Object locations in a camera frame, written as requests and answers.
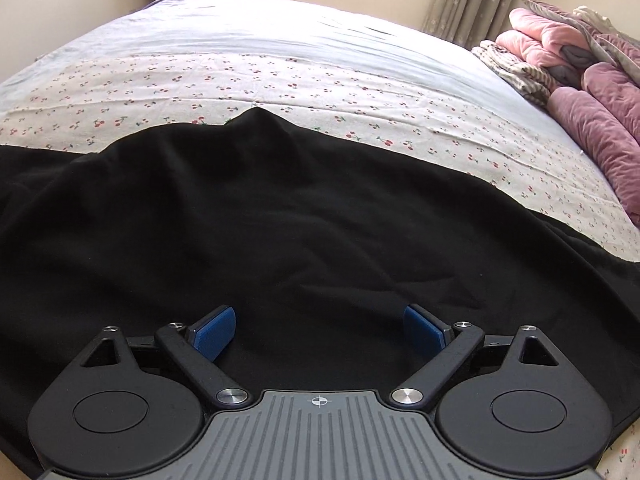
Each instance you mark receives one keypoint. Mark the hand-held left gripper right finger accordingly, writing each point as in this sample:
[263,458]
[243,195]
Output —
[424,332]

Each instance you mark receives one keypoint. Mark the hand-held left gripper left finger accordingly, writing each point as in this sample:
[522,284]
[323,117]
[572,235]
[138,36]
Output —
[215,332]

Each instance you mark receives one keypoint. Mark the black pants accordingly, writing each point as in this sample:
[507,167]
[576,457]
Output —
[280,220]

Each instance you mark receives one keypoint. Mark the cherry print bed sheet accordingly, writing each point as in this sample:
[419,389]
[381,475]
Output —
[350,95]

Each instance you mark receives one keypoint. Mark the mauve velvet quilt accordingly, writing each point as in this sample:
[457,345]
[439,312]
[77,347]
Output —
[600,125]

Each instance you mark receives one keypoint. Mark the striped folded blanket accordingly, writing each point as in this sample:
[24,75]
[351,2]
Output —
[515,72]

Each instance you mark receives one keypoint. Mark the light grey bed sheet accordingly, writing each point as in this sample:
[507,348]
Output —
[225,25]

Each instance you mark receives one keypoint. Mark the grey folded cloth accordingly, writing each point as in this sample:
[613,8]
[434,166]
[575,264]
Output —
[575,62]

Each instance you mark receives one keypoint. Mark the pink folded blanket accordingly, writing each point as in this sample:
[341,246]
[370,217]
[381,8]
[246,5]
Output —
[530,40]

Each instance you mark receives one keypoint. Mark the grey patterned curtain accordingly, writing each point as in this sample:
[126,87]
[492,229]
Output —
[470,0]

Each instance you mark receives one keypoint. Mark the mauve quilt with grey lining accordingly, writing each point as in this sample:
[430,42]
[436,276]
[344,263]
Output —
[620,42]

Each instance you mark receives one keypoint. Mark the white crumpled cloth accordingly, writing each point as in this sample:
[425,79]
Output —
[592,16]

